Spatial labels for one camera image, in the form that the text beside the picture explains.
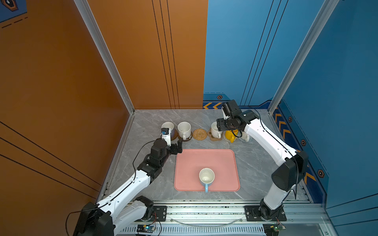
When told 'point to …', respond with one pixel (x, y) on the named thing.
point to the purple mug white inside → (168, 125)
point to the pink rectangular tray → (189, 163)
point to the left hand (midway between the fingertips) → (174, 137)
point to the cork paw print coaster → (209, 133)
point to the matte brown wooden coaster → (173, 134)
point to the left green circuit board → (146, 228)
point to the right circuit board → (272, 229)
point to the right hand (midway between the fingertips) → (221, 124)
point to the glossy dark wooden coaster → (187, 139)
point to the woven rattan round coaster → (200, 134)
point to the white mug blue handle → (206, 177)
